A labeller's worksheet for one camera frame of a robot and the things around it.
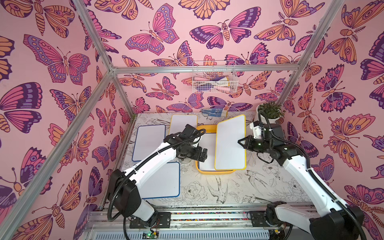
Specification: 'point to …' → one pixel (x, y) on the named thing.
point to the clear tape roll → (186, 160)
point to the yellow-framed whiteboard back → (178, 122)
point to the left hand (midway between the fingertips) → (200, 154)
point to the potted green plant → (272, 110)
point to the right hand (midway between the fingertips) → (239, 139)
